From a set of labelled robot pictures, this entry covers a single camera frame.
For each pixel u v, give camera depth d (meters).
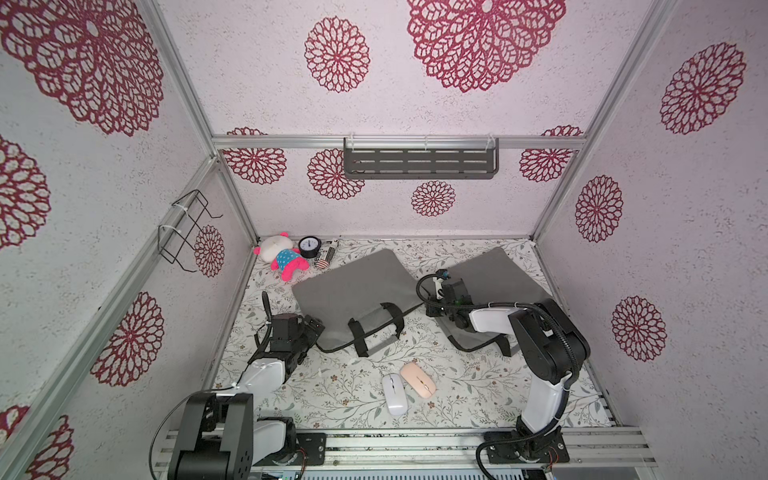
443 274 0.90
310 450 0.73
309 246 1.16
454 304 0.79
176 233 0.75
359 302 0.98
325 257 1.10
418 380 0.83
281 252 1.08
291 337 0.70
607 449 0.76
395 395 0.81
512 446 0.73
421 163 0.99
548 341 0.51
